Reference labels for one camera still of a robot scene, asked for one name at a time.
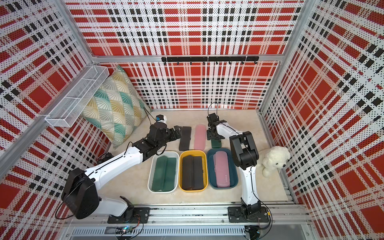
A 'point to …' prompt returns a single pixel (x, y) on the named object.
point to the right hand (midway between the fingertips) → (217, 134)
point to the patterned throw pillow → (117, 108)
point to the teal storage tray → (233, 178)
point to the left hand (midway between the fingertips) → (178, 129)
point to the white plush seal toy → (276, 158)
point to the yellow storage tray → (194, 153)
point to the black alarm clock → (105, 156)
